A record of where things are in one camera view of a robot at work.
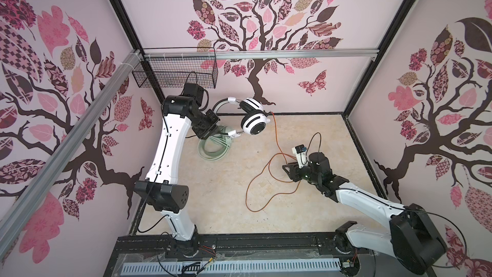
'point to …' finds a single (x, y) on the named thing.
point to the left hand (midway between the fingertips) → (220, 131)
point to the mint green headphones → (222, 134)
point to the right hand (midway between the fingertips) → (286, 163)
